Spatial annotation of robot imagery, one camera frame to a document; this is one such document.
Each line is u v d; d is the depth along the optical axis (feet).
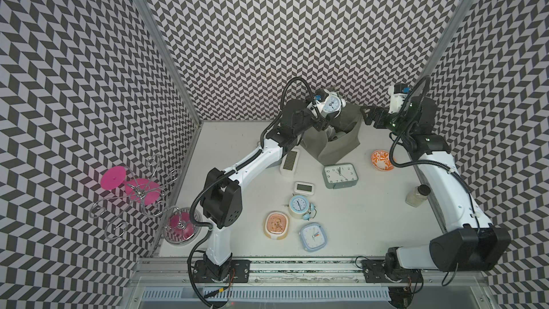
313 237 2.56
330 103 2.46
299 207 2.76
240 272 2.37
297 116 2.04
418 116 1.74
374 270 2.42
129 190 2.27
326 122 2.28
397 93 2.03
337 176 3.14
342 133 2.69
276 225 2.64
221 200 1.58
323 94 2.04
